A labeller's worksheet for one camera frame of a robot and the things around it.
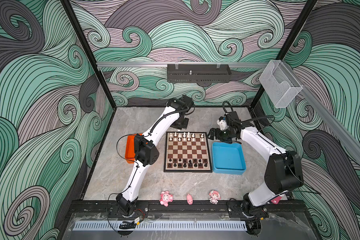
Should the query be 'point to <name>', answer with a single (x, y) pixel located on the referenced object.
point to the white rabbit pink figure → (276, 200)
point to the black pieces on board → (187, 163)
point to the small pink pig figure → (189, 199)
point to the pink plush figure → (165, 198)
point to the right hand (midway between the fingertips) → (214, 137)
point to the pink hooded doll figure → (214, 196)
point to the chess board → (187, 152)
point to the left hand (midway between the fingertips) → (181, 126)
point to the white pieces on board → (179, 135)
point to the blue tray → (228, 158)
